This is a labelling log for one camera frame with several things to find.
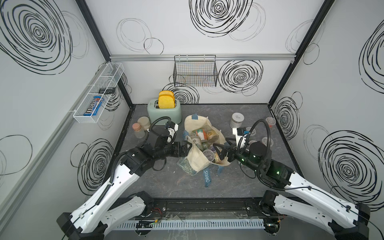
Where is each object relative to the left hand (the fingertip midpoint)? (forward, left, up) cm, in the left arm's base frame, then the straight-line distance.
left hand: (184, 144), depth 68 cm
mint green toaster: (+31, +23, -14) cm, 41 cm away
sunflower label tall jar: (+9, -6, -11) cm, 16 cm away
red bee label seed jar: (+31, -58, -19) cm, 68 cm away
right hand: (0, -17, +3) cm, 17 cm away
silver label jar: (+28, -33, -16) cm, 46 cm away
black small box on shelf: (+26, +42, +9) cm, 50 cm away
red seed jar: (+14, -48, -19) cm, 54 cm away
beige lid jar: (+28, +30, -20) cm, 46 cm away
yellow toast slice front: (+34, +14, -6) cm, 38 cm away
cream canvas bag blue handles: (-3, -8, -8) cm, 12 cm away
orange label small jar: (+17, -16, -19) cm, 30 cm away
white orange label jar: (+18, -9, -17) cm, 26 cm away
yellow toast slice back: (+38, +14, -3) cm, 41 cm away
